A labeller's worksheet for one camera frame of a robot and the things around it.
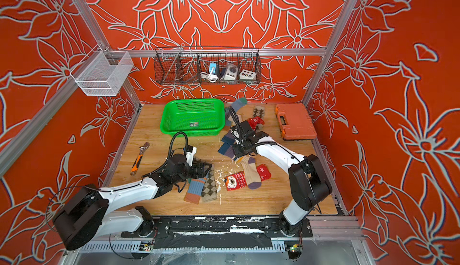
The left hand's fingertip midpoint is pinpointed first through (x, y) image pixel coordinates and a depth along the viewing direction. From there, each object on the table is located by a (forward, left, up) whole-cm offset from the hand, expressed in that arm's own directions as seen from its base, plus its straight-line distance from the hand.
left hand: (206, 164), depth 84 cm
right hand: (+8, -13, +1) cm, 15 cm away
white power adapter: (+40, -9, +25) cm, 48 cm away
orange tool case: (+33, -49, -4) cm, 59 cm away
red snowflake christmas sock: (+32, -24, -4) cm, 40 cm away
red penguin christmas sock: (-4, -16, -6) cm, 18 cm away
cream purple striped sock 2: (+19, -10, -6) cm, 22 cm away
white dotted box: (+42, -18, +23) cm, 51 cm away
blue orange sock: (+51, -15, -7) cm, 54 cm away
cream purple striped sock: (-1, -22, -6) cm, 23 cm away
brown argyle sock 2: (+43, -27, -5) cm, 51 cm away
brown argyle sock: (-11, -3, -7) cm, 13 cm away
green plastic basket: (+36, +13, -6) cm, 39 cm away
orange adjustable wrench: (+1, +38, -7) cm, 39 cm away
